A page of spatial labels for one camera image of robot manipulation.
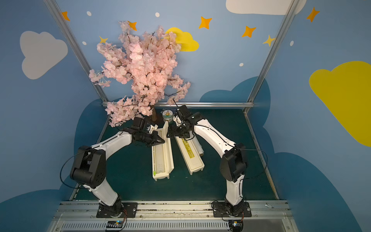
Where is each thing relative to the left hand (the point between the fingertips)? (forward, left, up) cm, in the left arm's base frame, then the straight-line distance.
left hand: (165, 139), depth 88 cm
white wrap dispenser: (-8, -16, -4) cm, 18 cm away
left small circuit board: (-43, +23, -15) cm, 51 cm away
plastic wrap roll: (-11, +3, -5) cm, 12 cm away
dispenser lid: (-6, -2, -4) cm, 7 cm away
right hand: (0, -6, +6) cm, 8 cm away
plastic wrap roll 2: (+2, -20, -8) cm, 22 cm away
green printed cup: (+25, +2, -5) cm, 25 cm away
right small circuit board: (-42, -40, -15) cm, 59 cm away
